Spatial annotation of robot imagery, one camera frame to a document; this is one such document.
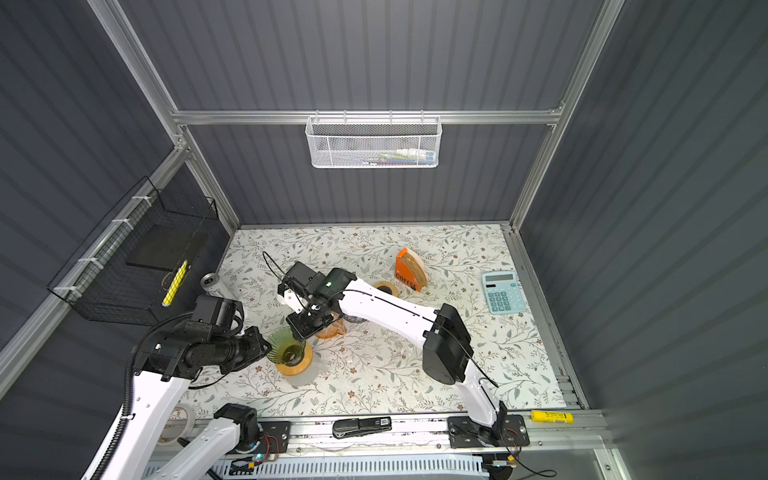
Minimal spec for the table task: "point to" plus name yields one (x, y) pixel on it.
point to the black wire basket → (146, 263)
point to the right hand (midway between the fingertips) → (297, 339)
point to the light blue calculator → (503, 293)
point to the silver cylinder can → (212, 284)
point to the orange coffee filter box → (410, 270)
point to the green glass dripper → (286, 348)
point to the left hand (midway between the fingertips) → (269, 348)
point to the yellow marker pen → (175, 283)
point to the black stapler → (353, 427)
